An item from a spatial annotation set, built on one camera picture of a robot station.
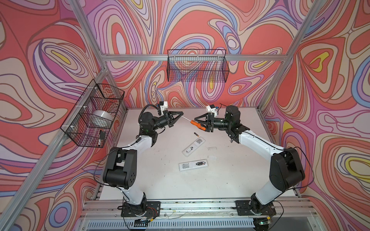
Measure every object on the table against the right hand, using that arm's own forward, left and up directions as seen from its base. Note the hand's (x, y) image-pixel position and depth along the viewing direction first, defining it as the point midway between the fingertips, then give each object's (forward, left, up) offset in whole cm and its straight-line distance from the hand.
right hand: (195, 125), depth 75 cm
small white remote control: (-11, +2, -26) cm, 28 cm away
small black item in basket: (-4, +48, -1) cm, 49 cm away
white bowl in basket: (+5, +48, +6) cm, 49 cm away
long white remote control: (+2, 0, -26) cm, 26 cm away
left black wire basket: (+1, +56, +2) cm, 56 cm away
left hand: (+4, +6, +3) cm, 8 cm away
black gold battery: (+13, -2, -27) cm, 30 cm away
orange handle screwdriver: (0, 0, +1) cm, 1 cm away
